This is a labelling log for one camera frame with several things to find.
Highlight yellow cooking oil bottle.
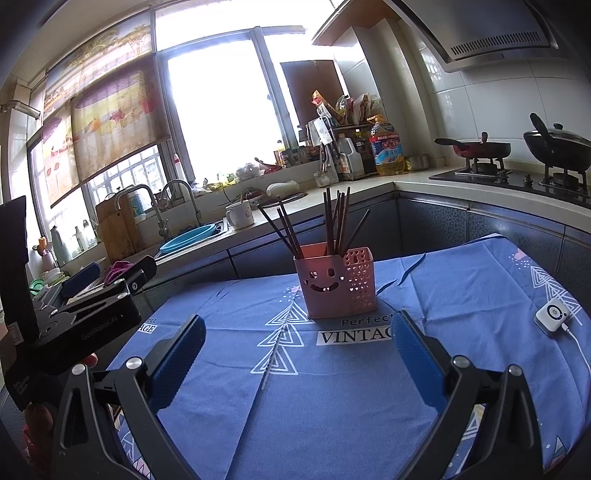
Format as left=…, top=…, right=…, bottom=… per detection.
left=369, top=115, right=408, bottom=176

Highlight pink utensil holder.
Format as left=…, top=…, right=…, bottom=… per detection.
left=294, top=242, right=377, bottom=320

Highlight small steel cup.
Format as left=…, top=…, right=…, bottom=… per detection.
left=408, top=154, right=430, bottom=172

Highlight red frying pan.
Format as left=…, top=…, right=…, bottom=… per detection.
left=435, top=132, right=511, bottom=159

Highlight patterned roller blind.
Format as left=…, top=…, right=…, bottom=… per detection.
left=40, top=10, right=169, bottom=206

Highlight black gas stove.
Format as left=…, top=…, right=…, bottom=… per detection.
left=431, top=159, right=590, bottom=209

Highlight steel faucet right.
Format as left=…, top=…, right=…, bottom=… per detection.
left=162, top=179, right=202, bottom=226

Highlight pale green bottle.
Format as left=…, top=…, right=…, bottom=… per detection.
left=50, top=225, right=70, bottom=267

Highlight black wok with lid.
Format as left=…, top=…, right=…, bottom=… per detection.
left=523, top=113, right=590, bottom=174

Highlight white cloth bundle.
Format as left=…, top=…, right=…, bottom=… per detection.
left=266, top=180, right=300, bottom=200

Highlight small white device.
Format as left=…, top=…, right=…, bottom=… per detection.
left=534, top=297, right=571, bottom=337

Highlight steel range hood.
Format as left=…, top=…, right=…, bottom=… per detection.
left=386, top=0, right=566, bottom=73

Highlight steel sink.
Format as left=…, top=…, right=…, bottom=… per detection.
left=153, top=219, right=235, bottom=268

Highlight magenta cloth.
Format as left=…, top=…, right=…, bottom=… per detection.
left=103, top=260, right=133, bottom=285

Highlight white jug bottle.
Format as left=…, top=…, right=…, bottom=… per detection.
left=338, top=135, right=365, bottom=179

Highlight wooden cutting board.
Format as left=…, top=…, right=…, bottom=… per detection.
left=96, top=195, right=143, bottom=263

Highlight blue patterned tablecloth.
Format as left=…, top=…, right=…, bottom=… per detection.
left=114, top=235, right=590, bottom=479

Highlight brown chopstick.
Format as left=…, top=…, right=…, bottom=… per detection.
left=257, top=205, right=297, bottom=258
left=324, top=187, right=335, bottom=255
left=337, top=188, right=351, bottom=256
left=342, top=209, right=370, bottom=255
left=277, top=198, right=304, bottom=260
left=332, top=190, right=342, bottom=255

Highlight blue basin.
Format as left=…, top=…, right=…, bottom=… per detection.
left=159, top=224, right=217, bottom=255

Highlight white mug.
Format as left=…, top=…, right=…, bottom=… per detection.
left=225, top=201, right=254, bottom=230

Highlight steel faucet left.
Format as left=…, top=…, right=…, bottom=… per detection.
left=114, top=184, right=171, bottom=240

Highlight steel faucet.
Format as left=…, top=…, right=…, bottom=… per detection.
left=162, top=179, right=202, bottom=226
left=114, top=184, right=171, bottom=240

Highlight snack bags on rack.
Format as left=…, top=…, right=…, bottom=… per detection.
left=311, top=90, right=385, bottom=126

